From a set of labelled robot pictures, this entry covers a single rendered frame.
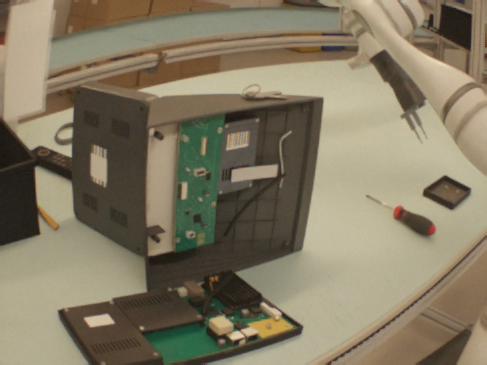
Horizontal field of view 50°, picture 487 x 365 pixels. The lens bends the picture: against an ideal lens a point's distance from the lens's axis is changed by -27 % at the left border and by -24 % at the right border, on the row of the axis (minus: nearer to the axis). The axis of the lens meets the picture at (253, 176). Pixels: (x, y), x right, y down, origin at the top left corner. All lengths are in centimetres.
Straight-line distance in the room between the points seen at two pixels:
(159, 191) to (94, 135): 15
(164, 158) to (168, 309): 16
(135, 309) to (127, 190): 18
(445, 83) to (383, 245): 28
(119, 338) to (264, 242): 32
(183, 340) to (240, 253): 23
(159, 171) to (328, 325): 26
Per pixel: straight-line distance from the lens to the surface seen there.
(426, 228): 95
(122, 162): 78
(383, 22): 83
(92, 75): 217
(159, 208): 72
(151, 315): 67
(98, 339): 62
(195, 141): 70
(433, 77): 78
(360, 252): 89
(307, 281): 80
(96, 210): 85
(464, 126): 75
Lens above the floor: 143
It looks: 24 degrees down
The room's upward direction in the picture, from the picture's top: 6 degrees clockwise
